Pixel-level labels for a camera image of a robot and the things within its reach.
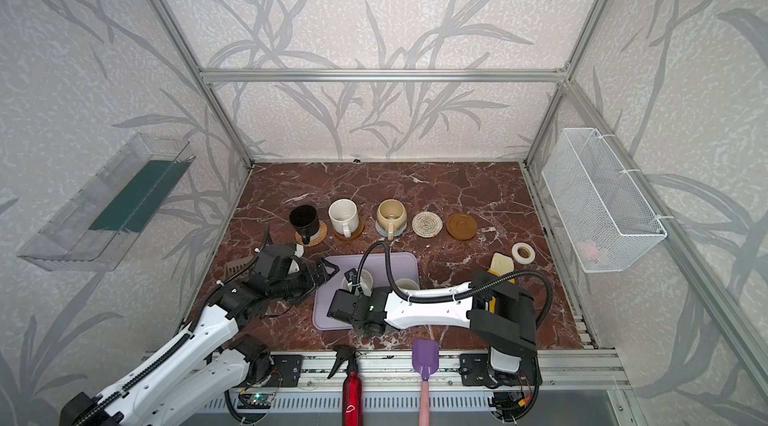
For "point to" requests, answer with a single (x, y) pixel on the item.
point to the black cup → (305, 219)
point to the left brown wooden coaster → (358, 232)
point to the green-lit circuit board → (255, 401)
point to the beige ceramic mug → (391, 215)
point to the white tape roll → (520, 259)
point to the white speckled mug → (344, 214)
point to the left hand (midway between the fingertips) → (335, 269)
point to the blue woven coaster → (385, 232)
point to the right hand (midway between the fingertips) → (363, 303)
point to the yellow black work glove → (501, 265)
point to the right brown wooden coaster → (461, 226)
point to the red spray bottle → (352, 386)
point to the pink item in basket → (590, 250)
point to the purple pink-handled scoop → (425, 358)
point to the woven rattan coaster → (316, 240)
